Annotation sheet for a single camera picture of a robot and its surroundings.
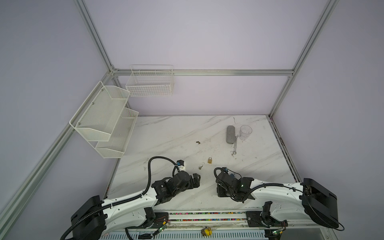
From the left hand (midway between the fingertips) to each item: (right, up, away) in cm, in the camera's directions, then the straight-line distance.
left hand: (193, 178), depth 80 cm
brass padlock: (+10, +6, +15) cm, 19 cm away
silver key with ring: (+4, +3, +13) cm, 14 cm away
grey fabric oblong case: (+26, +23, +25) cm, 43 cm away
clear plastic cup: (+37, +26, +27) cm, 53 cm away
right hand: (+12, -8, +2) cm, 15 cm away
